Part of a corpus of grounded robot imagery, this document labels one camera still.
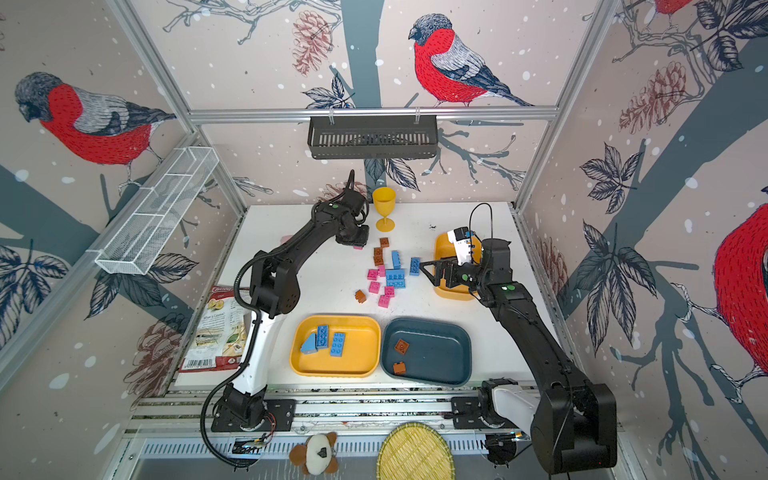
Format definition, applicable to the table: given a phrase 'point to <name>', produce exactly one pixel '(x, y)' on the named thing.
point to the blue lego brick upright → (396, 260)
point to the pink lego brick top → (358, 247)
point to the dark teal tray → (426, 351)
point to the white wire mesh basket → (156, 210)
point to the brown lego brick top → (384, 242)
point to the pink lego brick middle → (372, 274)
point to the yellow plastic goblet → (385, 203)
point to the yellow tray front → (362, 351)
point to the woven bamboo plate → (414, 451)
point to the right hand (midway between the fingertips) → (431, 266)
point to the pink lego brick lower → (374, 287)
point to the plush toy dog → (317, 455)
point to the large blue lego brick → (395, 278)
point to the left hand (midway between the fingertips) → (363, 240)
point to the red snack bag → (219, 337)
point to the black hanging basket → (373, 136)
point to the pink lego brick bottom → (384, 301)
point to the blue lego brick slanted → (308, 347)
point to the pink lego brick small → (389, 291)
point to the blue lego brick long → (322, 337)
